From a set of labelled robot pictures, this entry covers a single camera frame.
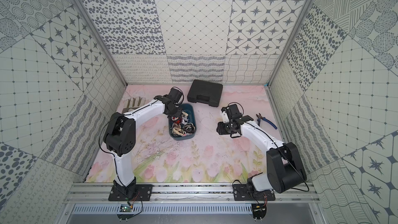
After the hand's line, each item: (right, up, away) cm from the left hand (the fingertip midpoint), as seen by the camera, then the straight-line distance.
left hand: (181, 113), depth 95 cm
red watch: (-3, -4, 0) cm, 5 cm away
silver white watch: (+5, -9, -2) cm, 11 cm away
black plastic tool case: (+16, +14, +17) cm, 27 cm away
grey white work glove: (-37, +5, +13) cm, 39 cm away
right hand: (+24, -10, -8) cm, 27 cm away
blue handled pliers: (+54, -5, +3) cm, 55 cm away
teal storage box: (+5, -2, +4) cm, 7 cm away
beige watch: (-2, -11, -4) cm, 11 cm away
